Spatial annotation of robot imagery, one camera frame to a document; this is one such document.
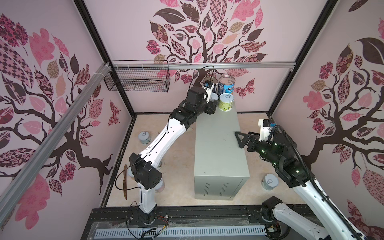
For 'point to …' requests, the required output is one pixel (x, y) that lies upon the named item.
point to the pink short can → (160, 186)
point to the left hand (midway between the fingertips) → (210, 100)
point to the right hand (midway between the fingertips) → (243, 131)
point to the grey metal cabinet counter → (221, 168)
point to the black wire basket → (140, 75)
